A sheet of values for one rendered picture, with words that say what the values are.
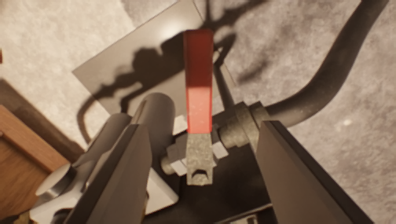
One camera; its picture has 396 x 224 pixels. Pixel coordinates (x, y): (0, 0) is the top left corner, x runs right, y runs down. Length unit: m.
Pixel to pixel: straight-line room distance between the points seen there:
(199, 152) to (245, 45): 0.50
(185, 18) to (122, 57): 0.22
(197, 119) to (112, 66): 0.54
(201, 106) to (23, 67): 0.72
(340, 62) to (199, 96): 0.17
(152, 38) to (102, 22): 0.14
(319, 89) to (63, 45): 0.67
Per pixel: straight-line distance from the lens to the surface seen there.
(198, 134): 0.18
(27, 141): 0.85
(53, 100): 0.83
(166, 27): 0.63
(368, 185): 1.25
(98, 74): 0.71
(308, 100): 0.23
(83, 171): 0.32
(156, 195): 0.26
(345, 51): 0.29
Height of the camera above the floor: 0.62
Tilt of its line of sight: 61 degrees down
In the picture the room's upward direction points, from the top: 176 degrees clockwise
